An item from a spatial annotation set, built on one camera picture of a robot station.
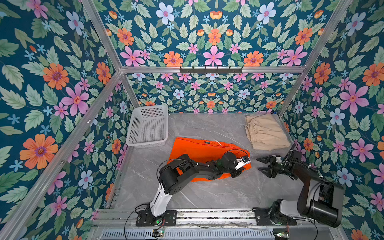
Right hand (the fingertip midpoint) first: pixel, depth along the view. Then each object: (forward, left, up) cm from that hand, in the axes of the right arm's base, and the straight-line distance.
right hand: (258, 162), depth 85 cm
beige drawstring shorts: (+25, -12, -4) cm, 28 cm away
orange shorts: (+13, +31, -9) cm, 35 cm away
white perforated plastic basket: (+33, +73, -5) cm, 81 cm away
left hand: (-2, +7, 0) cm, 7 cm away
